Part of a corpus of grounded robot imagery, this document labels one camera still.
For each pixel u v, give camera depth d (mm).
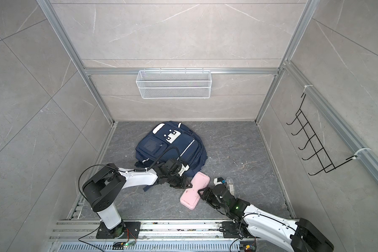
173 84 1007
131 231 726
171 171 739
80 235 620
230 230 733
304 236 468
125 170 527
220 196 622
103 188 470
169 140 1009
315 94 660
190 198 804
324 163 636
